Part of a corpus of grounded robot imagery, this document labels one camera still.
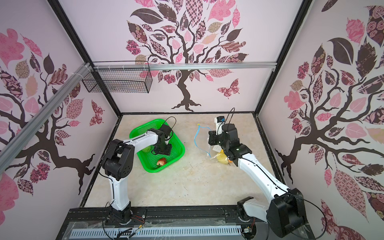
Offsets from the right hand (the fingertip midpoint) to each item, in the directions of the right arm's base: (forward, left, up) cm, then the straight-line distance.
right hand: (210, 130), depth 80 cm
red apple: (-10, +29, -18) cm, 35 cm away
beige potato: (-8, -7, -19) cm, 21 cm away
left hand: (-2, +28, -22) cm, 36 cm away
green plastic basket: (-8, +35, -23) cm, 42 cm away
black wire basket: (+37, +55, +11) cm, 67 cm away
